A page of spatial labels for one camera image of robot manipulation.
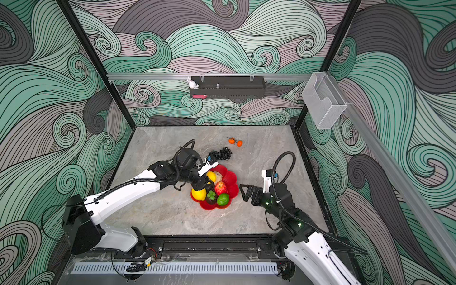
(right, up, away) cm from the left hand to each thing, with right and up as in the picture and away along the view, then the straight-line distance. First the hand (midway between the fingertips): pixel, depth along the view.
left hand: (210, 176), depth 76 cm
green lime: (+6, -12, +5) cm, 15 cm away
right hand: (+15, -5, -4) cm, 16 cm away
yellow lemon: (-6, -11, +7) cm, 14 cm away
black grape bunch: (+6, +8, +24) cm, 26 cm away
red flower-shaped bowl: (+9, -5, +15) cm, 19 cm away
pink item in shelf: (-6, +39, +14) cm, 41 cm away
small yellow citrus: (+1, 0, -2) cm, 2 cm away
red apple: (+4, -8, +9) cm, 13 cm away
